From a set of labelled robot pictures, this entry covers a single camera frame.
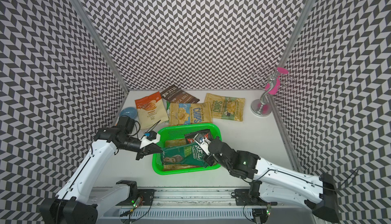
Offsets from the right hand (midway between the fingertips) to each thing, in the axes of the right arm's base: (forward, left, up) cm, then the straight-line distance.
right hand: (204, 147), depth 72 cm
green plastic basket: (+12, +15, -7) cm, 20 cm away
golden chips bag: (+9, +18, -14) cm, 25 cm away
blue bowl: (+31, +50, -13) cm, 60 cm away
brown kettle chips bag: (+47, +21, -13) cm, 53 cm away
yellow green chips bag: (+35, -15, -15) cm, 41 cm away
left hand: (-2, +21, +1) cm, 21 cm away
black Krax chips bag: (+11, +9, -13) cm, 19 cm away
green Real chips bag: (-2, +8, -3) cm, 9 cm away
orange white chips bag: (+30, +35, -12) cm, 48 cm away
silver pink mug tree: (+38, -39, -18) cm, 57 cm away
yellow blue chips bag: (+30, +15, -15) cm, 37 cm away
